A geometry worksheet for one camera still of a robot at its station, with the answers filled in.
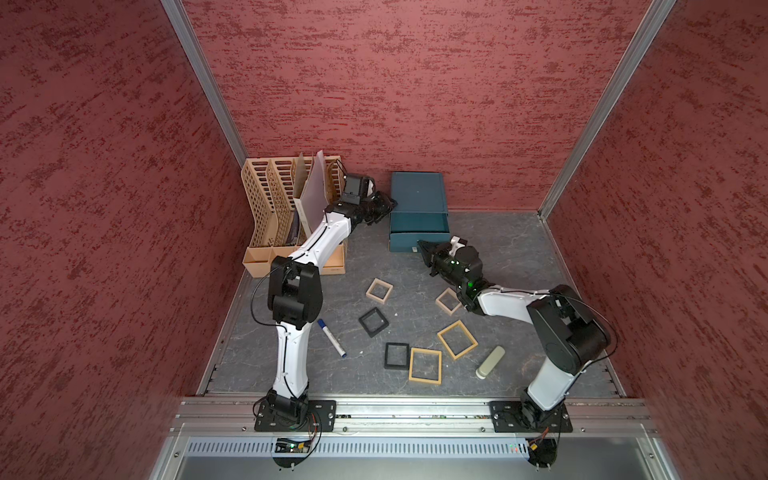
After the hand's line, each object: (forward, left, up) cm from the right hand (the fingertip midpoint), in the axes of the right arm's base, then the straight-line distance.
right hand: (414, 245), depth 87 cm
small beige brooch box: (-5, +11, -18) cm, 22 cm away
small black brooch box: (-16, +13, -19) cm, 28 cm away
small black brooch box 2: (-27, +6, -19) cm, 33 cm away
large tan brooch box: (-21, -15, -17) cm, 31 cm away
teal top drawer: (+6, +2, +1) cm, 6 cm away
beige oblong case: (-30, -20, -16) cm, 40 cm away
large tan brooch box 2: (-30, -2, -19) cm, 35 cm away
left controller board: (-47, +34, -19) cm, 61 cm away
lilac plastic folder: (+13, +30, +8) cm, 34 cm away
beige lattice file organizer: (+16, +48, -9) cm, 51 cm away
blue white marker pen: (-21, +26, -17) cm, 37 cm away
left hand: (+13, +5, +3) cm, 14 cm away
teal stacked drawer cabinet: (+9, -3, +5) cm, 11 cm away
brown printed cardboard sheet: (+24, +37, +9) cm, 45 cm away
